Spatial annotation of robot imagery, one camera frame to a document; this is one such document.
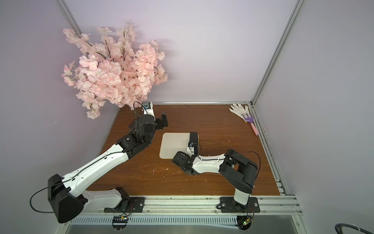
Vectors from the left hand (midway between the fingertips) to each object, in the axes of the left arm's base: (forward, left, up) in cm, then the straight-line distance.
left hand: (158, 112), depth 74 cm
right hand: (-10, -15, -30) cm, 35 cm away
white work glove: (+29, -56, -30) cm, 70 cm away
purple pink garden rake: (+21, -62, -30) cm, 72 cm away
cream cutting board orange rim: (-2, -4, -27) cm, 28 cm away
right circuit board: (-43, -44, -32) cm, 70 cm away
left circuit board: (-44, +19, -35) cm, 59 cm away
